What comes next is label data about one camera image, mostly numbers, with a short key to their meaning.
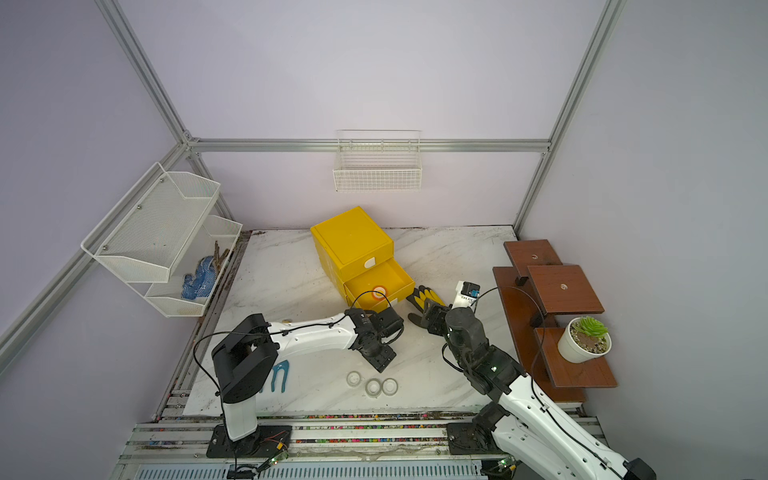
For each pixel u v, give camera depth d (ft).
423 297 3.23
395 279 3.16
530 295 2.57
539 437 1.50
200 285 2.87
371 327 2.11
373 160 3.13
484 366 1.78
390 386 2.70
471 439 2.40
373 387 2.69
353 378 2.75
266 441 2.36
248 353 1.72
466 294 2.09
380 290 3.05
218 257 3.07
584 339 2.17
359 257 2.75
